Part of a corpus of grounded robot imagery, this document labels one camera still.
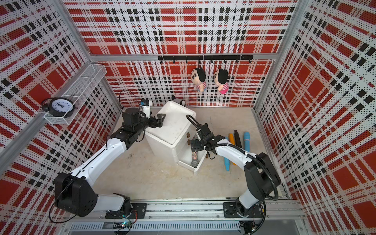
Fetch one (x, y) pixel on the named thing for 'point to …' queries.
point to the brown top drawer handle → (188, 134)
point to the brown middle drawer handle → (188, 142)
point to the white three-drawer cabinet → (172, 140)
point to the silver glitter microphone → (195, 161)
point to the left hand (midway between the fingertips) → (160, 113)
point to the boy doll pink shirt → (221, 77)
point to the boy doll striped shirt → (198, 77)
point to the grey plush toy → (181, 102)
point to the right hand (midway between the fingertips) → (200, 143)
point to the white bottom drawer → (184, 156)
